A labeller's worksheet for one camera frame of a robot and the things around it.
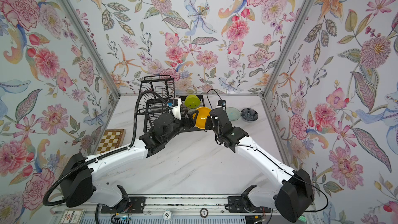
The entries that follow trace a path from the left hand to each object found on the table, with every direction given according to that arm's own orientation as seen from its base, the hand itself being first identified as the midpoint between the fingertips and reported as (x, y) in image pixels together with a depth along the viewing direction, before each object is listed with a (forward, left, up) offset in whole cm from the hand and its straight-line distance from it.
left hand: (196, 113), depth 73 cm
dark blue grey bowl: (+19, -36, -27) cm, 49 cm away
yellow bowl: (+3, -3, -4) cm, 6 cm away
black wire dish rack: (+28, +31, -25) cm, 49 cm away
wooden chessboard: (+2, +52, -27) cm, 58 cm away
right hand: (+3, -7, -6) cm, 10 cm away
